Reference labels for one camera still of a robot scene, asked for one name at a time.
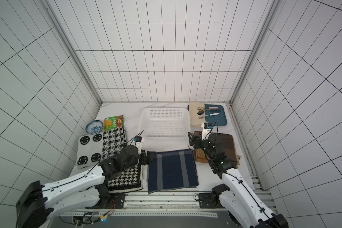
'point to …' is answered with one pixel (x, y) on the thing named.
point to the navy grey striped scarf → (171, 169)
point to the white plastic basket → (165, 127)
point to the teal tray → (220, 119)
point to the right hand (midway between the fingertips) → (188, 133)
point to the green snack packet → (111, 122)
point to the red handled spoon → (202, 108)
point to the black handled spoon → (202, 112)
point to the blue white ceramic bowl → (94, 127)
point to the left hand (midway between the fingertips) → (148, 155)
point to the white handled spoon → (202, 116)
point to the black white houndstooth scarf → (130, 179)
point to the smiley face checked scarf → (93, 148)
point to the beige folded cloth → (194, 117)
